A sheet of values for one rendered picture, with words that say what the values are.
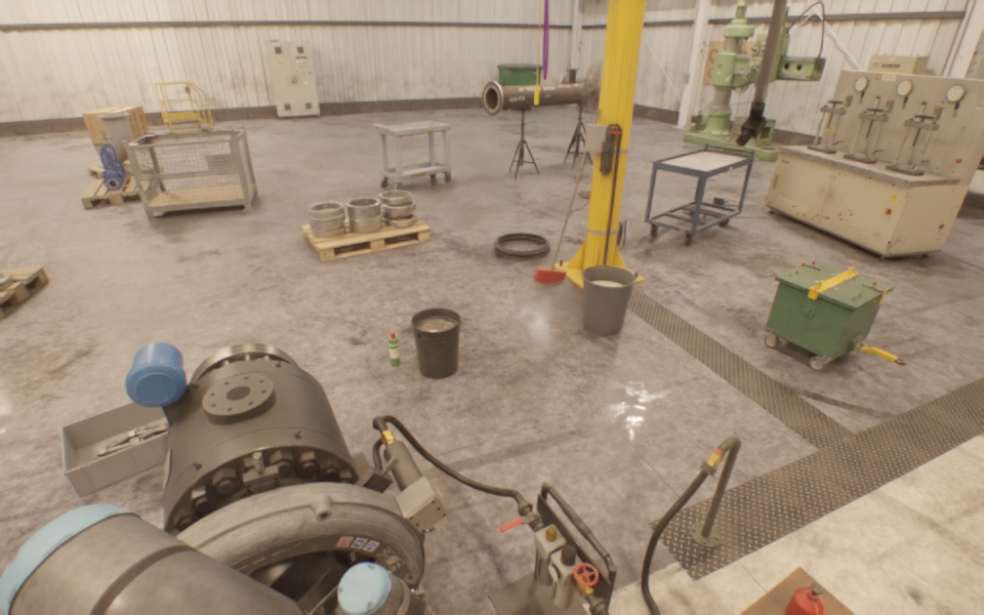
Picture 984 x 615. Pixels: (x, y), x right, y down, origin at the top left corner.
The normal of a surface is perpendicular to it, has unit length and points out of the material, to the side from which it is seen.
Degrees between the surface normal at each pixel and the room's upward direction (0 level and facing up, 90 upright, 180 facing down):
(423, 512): 90
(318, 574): 36
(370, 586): 20
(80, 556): 8
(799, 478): 0
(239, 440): 5
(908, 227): 90
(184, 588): 30
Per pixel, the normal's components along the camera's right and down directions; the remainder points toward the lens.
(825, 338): -0.84, 0.25
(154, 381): 0.48, 0.42
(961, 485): 0.00, -0.88
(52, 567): -0.15, -0.64
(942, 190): 0.22, 0.47
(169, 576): 0.34, -0.89
